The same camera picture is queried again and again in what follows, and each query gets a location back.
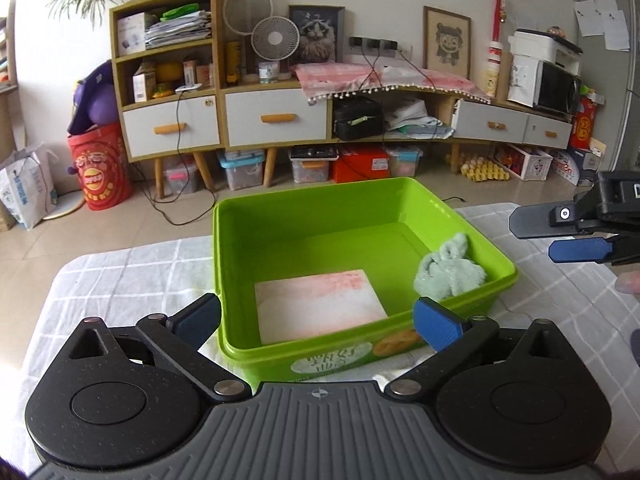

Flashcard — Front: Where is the mint green fluffy cloth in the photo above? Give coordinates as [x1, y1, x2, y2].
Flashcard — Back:
[413, 233, 487, 302]

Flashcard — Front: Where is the grey checked tablecloth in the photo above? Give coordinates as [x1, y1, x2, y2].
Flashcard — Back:
[1, 203, 639, 474]

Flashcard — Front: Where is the yellow egg tray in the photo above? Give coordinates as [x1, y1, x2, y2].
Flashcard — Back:
[460, 155, 511, 182]

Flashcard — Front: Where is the pink folded cloth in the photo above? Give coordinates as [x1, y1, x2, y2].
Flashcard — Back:
[254, 270, 387, 344]

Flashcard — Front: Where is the green plastic bin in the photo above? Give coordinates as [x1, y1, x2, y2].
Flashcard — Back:
[213, 178, 518, 386]

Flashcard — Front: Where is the black white microwave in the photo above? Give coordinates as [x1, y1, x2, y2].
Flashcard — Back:
[506, 55, 582, 116]

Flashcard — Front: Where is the clear box pink label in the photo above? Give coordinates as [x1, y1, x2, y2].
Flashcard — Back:
[163, 155, 201, 196]

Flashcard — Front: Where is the blue lid storage box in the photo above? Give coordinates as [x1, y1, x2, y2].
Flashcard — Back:
[217, 150, 266, 191]

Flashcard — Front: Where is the white appliance on microwave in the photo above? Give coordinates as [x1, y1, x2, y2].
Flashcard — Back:
[508, 29, 582, 75]

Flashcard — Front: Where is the red cardboard box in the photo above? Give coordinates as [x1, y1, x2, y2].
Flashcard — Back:
[332, 144, 390, 183]

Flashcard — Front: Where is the red printed bucket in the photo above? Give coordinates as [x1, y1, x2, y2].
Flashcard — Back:
[67, 122, 134, 211]

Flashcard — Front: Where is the framed girl drawing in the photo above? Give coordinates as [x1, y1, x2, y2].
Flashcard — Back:
[423, 6, 472, 78]

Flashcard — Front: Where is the long wooden tv cabinet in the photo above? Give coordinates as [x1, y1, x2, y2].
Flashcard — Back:
[220, 81, 572, 171]

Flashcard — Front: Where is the black printer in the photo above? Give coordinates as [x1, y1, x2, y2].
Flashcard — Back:
[332, 96, 385, 142]

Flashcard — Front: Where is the white paper shopping bag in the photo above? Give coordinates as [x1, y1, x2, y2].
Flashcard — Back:
[0, 142, 58, 231]

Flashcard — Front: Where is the purple plush toy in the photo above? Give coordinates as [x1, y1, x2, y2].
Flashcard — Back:
[67, 61, 119, 136]

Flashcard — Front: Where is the pink table runner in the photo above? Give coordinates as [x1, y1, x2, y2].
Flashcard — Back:
[294, 63, 491, 104]

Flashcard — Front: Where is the wooden shelf cabinet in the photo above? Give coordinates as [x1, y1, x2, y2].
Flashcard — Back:
[110, 0, 224, 197]

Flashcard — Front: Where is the small white fan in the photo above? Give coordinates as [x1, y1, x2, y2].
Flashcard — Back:
[250, 16, 299, 62]

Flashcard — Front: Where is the stack of papers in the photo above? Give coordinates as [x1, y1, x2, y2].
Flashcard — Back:
[144, 10, 212, 50]

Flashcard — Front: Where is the framed cat picture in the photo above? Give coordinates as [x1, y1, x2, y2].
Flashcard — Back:
[288, 4, 345, 64]

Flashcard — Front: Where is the large white fan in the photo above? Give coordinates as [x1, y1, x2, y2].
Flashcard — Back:
[222, 0, 273, 36]

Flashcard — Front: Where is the black power cable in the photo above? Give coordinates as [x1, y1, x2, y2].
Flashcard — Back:
[130, 88, 217, 227]

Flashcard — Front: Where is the clear box orange handle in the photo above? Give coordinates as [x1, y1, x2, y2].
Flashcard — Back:
[288, 145, 338, 184]

